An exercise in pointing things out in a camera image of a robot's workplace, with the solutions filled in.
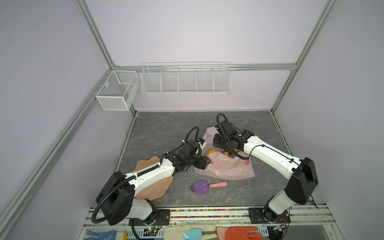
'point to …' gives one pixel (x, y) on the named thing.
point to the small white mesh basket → (118, 90)
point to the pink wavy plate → (152, 192)
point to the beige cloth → (177, 232)
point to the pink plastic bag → (221, 166)
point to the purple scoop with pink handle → (201, 187)
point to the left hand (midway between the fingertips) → (205, 160)
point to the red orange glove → (237, 233)
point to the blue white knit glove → (110, 235)
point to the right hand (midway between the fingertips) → (215, 142)
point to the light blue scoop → (192, 234)
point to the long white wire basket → (186, 79)
